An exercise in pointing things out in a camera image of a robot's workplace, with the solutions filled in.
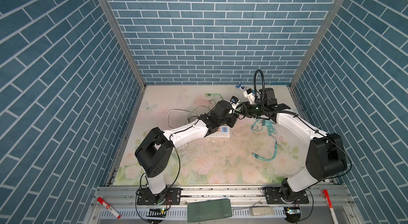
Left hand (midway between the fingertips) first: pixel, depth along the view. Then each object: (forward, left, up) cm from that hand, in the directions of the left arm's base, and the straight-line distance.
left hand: (236, 113), depth 85 cm
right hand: (+1, +2, +2) cm, 3 cm away
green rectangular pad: (-41, +16, -16) cm, 47 cm away
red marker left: (-40, +59, -16) cm, 73 cm away
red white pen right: (-43, -39, -14) cm, 60 cm away
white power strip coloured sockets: (-3, +7, -14) cm, 16 cm away
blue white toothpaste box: (+35, -10, -15) cm, 39 cm away
